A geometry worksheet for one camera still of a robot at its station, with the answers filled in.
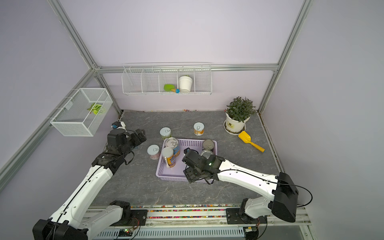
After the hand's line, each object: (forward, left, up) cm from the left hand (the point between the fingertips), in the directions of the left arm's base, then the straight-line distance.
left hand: (139, 134), depth 78 cm
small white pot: (+31, -26, +9) cm, 41 cm away
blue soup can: (+1, -16, -12) cm, 20 cm away
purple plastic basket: (-15, -18, -20) cm, 31 cm away
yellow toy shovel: (+8, -66, -22) cm, 70 cm away
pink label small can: (-1, -4, -17) cm, 17 cm away
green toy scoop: (+35, -16, +3) cm, 38 cm away
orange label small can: (+15, -33, -18) cm, 41 cm away
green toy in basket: (+14, +24, +7) cm, 29 cm away
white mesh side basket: (+14, +32, +4) cm, 35 cm away
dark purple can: (-2, -37, -12) cm, 39 cm away
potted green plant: (+16, -58, -5) cm, 61 cm away
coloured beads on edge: (-34, -22, -24) cm, 47 cm away
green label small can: (+14, -10, -18) cm, 25 cm away
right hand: (-18, -27, -10) cm, 34 cm away
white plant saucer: (+12, -60, -21) cm, 65 cm away
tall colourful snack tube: (-6, -14, -11) cm, 19 cm away
